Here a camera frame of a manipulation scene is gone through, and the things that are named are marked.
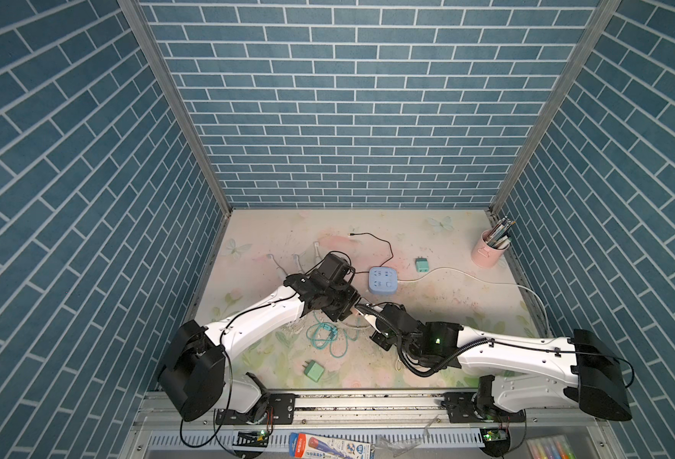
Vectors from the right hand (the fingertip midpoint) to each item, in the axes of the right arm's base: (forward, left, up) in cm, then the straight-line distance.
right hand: (374, 315), depth 77 cm
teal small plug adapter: (+26, -17, -12) cm, 33 cm away
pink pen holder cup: (+27, -38, -5) cm, 47 cm away
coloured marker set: (-25, -44, -12) cm, 52 cm away
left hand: (+3, +1, 0) cm, 3 cm away
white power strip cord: (+23, -39, -13) cm, 47 cm away
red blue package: (-29, +15, -12) cm, 35 cm away
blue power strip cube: (+18, -3, -10) cm, 21 cm away
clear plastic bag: (-27, -8, -13) cm, 31 cm away
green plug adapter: (-12, +16, -11) cm, 23 cm away
